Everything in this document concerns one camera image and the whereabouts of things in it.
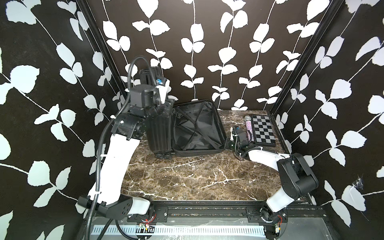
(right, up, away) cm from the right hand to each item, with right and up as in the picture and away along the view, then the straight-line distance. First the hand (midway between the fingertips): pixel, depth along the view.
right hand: (221, 139), depth 94 cm
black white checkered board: (+32, +5, +12) cm, 34 cm away
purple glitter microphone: (+22, +6, +12) cm, 26 cm away
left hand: (-28, +21, -31) cm, 46 cm away
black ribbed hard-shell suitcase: (-20, +7, +11) cm, 24 cm away
